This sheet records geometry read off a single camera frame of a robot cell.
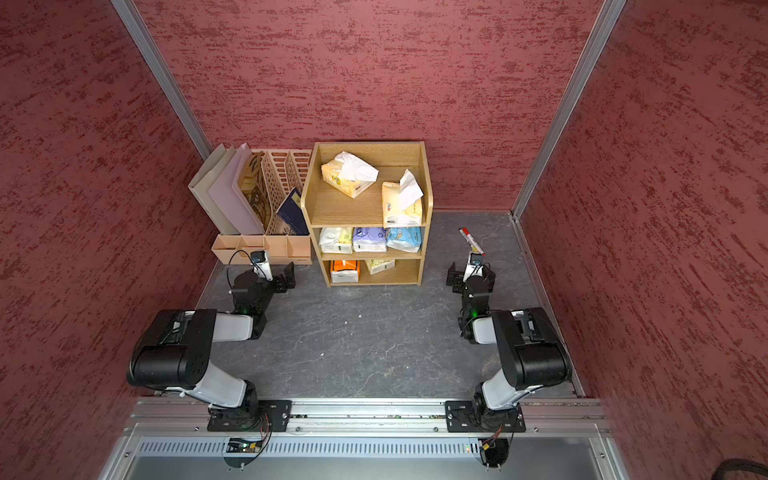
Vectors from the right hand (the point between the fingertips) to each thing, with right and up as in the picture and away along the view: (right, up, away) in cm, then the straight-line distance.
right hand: (467, 267), depth 94 cm
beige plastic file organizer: (-66, +35, +16) cm, 76 cm away
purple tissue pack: (-31, +9, -11) cm, 34 cm away
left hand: (-61, 0, 0) cm, 61 cm away
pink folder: (-77, +24, -1) cm, 81 cm away
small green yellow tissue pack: (-30, 0, +4) cm, 30 cm away
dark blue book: (-60, +18, +10) cm, 63 cm away
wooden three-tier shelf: (-30, +18, -15) cm, 38 cm away
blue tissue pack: (-21, +9, -10) cm, 25 cm away
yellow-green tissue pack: (-40, +9, -11) cm, 43 cm away
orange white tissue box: (-39, -1, -1) cm, 40 cm away
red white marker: (+6, +7, +16) cm, 19 cm away
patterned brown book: (-73, +27, +9) cm, 78 cm away
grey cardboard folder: (-82, +24, -6) cm, 86 cm away
